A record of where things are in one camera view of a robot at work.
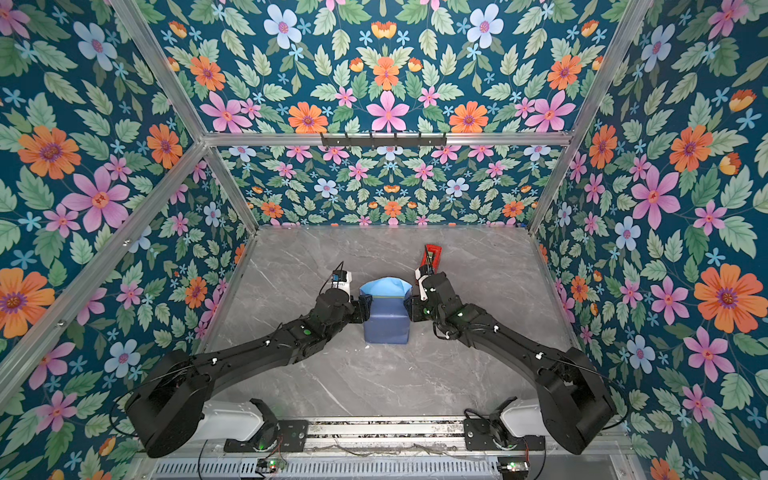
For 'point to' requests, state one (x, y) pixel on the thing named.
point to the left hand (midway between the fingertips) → (369, 291)
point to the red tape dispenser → (431, 257)
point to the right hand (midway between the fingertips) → (409, 300)
